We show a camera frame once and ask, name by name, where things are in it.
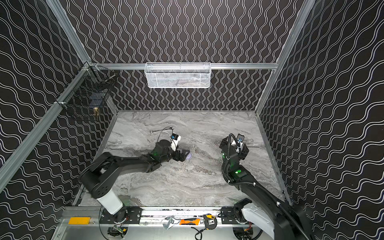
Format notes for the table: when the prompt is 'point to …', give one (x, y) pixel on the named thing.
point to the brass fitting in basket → (95, 111)
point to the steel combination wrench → (162, 129)
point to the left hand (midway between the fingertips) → (189, 150)
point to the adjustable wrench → (170, 223)
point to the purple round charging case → (189, 157)
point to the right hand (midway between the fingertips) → (237, 141)
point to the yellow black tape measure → (210, 222)
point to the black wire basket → (91, 89)
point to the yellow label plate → (79, 220)
